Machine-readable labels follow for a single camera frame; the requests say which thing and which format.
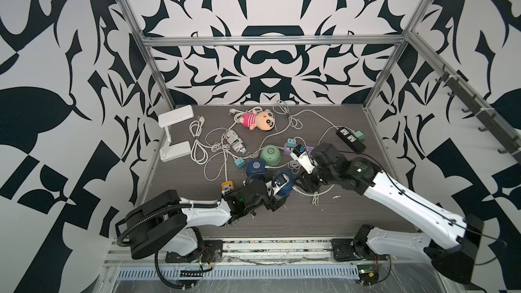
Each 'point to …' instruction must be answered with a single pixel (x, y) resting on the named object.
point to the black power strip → (349, 138)
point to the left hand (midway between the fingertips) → (279, 180)
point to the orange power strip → (227, 186)
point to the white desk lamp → (171, 151)
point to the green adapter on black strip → (359, 135)
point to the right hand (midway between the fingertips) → (296, 175)
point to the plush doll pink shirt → (264, 120)
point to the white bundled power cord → (199, 153)
